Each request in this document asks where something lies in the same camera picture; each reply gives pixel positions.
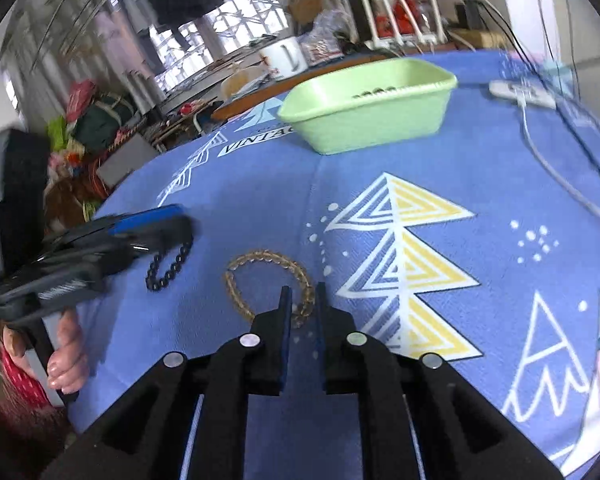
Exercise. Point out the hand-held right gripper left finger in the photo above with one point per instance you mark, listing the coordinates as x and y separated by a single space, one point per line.
284 350

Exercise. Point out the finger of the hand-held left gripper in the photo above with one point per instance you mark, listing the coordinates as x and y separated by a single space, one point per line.
160 240
145 220

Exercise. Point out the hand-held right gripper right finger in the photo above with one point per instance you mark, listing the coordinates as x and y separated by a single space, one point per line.
321 350

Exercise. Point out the light green plastic tray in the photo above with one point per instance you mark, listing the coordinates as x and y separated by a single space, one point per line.
370 120

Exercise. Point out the person's left forearm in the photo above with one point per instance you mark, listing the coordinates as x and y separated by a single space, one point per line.
20 425

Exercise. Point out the person's left hand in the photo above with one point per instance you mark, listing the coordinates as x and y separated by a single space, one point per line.
70 360

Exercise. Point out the grey panel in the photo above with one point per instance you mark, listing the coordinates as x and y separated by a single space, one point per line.
127 160

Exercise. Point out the dark green bag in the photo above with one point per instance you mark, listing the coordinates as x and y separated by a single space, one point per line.
105 120

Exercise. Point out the blue printed tablecloth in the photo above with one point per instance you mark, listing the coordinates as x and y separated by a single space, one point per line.
430 270

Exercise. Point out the white mug with red print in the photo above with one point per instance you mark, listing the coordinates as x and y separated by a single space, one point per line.
282 57

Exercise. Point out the clear plastic bag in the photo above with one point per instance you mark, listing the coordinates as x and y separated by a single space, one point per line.
327 35

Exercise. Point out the white power strip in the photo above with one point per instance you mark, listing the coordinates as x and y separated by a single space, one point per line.
522 94

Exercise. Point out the white router with antennas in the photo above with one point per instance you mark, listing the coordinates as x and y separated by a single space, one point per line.
400 15

